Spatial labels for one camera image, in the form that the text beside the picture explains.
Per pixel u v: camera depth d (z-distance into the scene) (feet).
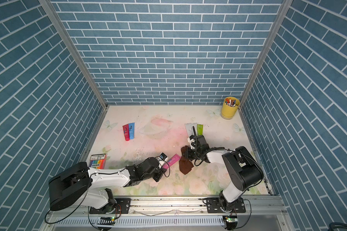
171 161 2.88
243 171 1.52
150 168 2.16
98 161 2.92
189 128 3.45
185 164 2.84
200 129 3.44
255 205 2.49
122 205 2.43
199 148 2.47
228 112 3.51
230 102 3.55
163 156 2.48
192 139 2.87
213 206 2.40
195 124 3.55
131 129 3.43
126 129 3.41
